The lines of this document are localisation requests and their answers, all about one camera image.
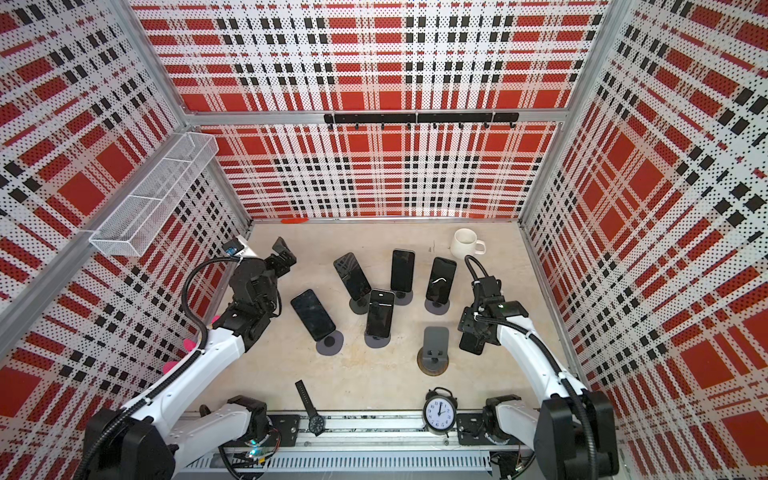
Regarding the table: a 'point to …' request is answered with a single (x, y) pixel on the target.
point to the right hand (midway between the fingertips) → (477, 329)
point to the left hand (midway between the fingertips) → (270, 250)
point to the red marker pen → (294, 220)
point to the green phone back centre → (402, 272)
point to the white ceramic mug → (464, 243)
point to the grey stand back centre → (402, 298)
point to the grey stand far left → (330, 344)
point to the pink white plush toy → (189, 345)
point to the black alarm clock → (440, 411)
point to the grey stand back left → (361, 305)
